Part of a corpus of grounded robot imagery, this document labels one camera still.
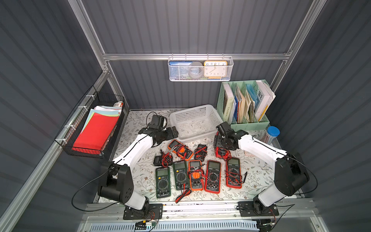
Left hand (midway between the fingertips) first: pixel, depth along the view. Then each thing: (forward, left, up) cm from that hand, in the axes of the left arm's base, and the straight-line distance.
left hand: (170, 133), depth 87 cm
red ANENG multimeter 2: (-23, -37, -11) cm, 45 cm away
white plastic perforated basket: (+21, -17, -14) cm, 31 cm away
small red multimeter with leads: (-11, -31, -5) cm, 33 cm away
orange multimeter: (-21, -15, -11) cm, 28 cm away
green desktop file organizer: (+19, -47, +7) cm, 52 cm away
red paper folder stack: (-13, +31, +18) cm, 38 cm away
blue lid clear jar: (-3, -59, +4) cm, 60 cm away
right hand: (-3, -33, -5) cm, 33 cm away
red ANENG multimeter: (-25, -24, -12) cm, 37 cm away
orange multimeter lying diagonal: (-7, -8, -11) cm, 15 cm away
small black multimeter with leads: (-6, -19, -12) cm, 23 cm away
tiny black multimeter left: (-13, +4, -10) cm, 17 cm away
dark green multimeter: (-20, -6, -13) cm, 25 cm away
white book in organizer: (+21, -61, +12) cm, 66 cm away
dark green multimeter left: (-25, +3, -13) cm, 28 cm away
